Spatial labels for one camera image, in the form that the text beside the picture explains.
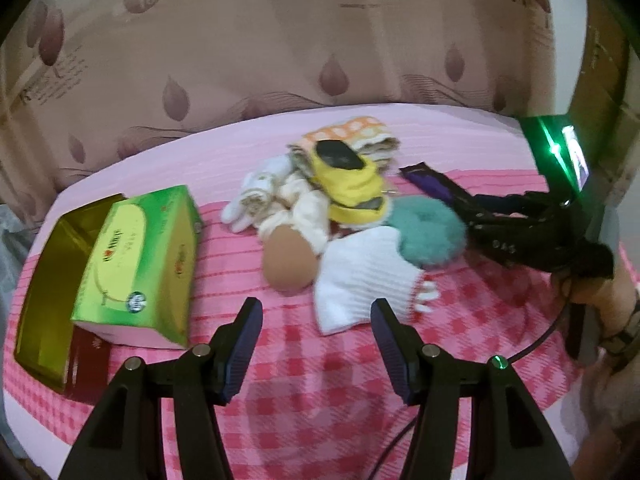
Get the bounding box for green tissue box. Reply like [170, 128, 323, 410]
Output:
[70, 185, 202, 350]

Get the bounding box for beige egg shaped sponge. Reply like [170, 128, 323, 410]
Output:
[262, 226, 319, 295]

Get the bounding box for orange polka dot towel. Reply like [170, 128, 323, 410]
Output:
[288, 116, 400, 174]

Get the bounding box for dark purple snack wrapper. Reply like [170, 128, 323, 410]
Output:
[399, 162, 473, 206]

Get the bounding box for cream plush toy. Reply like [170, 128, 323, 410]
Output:
[253, 171, 330, 256]

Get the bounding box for green lit device screen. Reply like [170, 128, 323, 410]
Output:
[518, 115, 590, 204]

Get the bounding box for white knitted glove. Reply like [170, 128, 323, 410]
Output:
[314, 226, 440, 336]

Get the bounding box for person right hand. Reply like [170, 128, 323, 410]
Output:
[551, 260, 639, 358]

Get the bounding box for beige leaf print curtain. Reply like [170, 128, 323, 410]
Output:
[1, 0, 555, 217]

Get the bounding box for teal fluffy scrunchie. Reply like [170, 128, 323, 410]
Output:
[386, 195, 468, 268]

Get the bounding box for gold metal tin box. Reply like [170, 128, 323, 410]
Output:
[14, 194, 125, 405]

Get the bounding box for yellow slipper sock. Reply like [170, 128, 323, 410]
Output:
[309, 140, 390, 230]

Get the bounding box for black cable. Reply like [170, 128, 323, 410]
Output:
[366, 299, 574, 480]

